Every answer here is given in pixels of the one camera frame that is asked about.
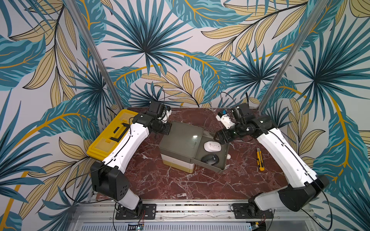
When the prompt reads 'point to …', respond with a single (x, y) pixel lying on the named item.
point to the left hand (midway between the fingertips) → (166, 130)
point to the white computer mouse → (212, 146)
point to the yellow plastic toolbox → (111, 134)
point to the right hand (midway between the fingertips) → (221, 134)
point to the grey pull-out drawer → (200, 152)
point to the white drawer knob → (228, 156)
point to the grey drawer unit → (179, 148)
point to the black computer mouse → (212, 159)
